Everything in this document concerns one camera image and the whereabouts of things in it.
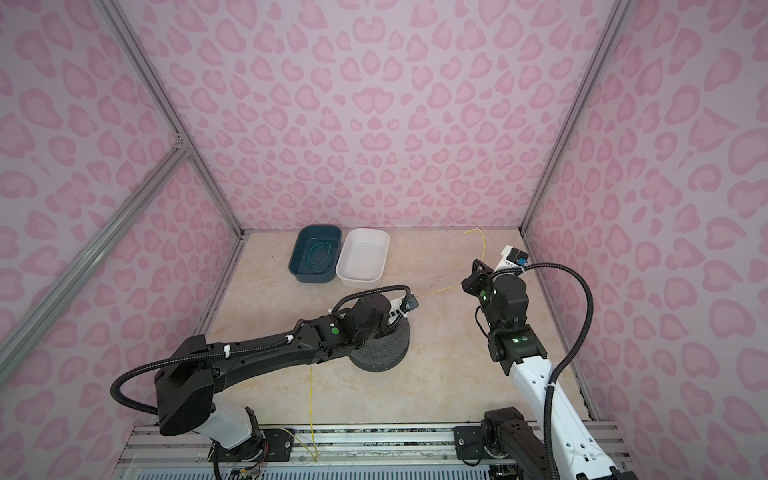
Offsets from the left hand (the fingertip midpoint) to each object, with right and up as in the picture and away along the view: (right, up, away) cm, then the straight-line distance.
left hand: (393, 296), depth 80 cm
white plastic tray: (-11, +10, +31) cm, 34 cm away
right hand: (+20, +10, -6) cm, 24 cm away
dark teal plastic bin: (-29, +12, +33) cm, 46 cm away
